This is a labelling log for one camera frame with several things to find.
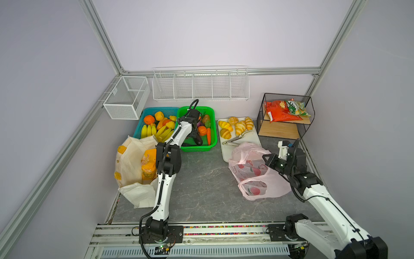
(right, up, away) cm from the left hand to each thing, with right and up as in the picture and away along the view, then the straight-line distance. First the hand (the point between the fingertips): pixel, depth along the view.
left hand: (188, 132), depth 104 cm
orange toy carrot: (+13, -2, +4) cm, 14 cm away
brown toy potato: (+11, +11, +11) cm, 19 cm away
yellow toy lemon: (-12, +5, +1) cm, 13 cm away
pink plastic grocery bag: (+36, -21, -35) cm, 54 cm away
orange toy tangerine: (-27, +9, +5) cm, 29 cm away
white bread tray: (+43, -4, +5) cm, 43 cm away
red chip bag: (+56, +13, -8) cm, 58 cm away
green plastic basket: (+2, -9, -3) cm, 9 cm away
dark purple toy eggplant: (+6, -5, -1) cm, 8 cm away
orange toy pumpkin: (+9, +1, +3) cm, 10 cm away
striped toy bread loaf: (+25, +5, +10) cm, 28 cm away
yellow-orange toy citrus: (-22, +12, +8) cm, 26 cm away
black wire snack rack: (+74, +2, +12) cm, 75 cm away
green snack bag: (+67, +15, -8) cm, 69 cm away
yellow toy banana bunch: (-17, -2, 0) cm, 18 cm away
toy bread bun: (+31, +9, +11) cm, 34 cm away
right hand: (+42, -13, -24) cm, 50 cm away
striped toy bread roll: (+25, -1, +4) cm, 25 cm away
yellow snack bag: (-17, -17, -22) cm, 32 cm away
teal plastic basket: (-17, +15, +11) cm, 25 cm away
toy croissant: (+35, +4, +7) cm, 36 cm away
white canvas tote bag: (-27, -21, -23) cm, 41 cm away
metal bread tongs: (+27, -7, 0) cm, 27 cm away
